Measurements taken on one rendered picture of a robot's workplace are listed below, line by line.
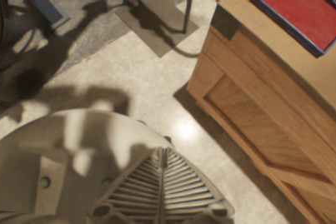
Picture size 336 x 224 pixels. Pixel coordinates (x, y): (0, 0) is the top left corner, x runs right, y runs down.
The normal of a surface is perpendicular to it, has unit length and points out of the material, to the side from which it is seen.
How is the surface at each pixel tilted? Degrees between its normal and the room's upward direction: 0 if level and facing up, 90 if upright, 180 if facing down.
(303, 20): 0
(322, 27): 0
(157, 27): 0
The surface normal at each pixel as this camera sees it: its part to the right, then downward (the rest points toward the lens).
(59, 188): 0.00, -0.23
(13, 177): 0.96, -0.05
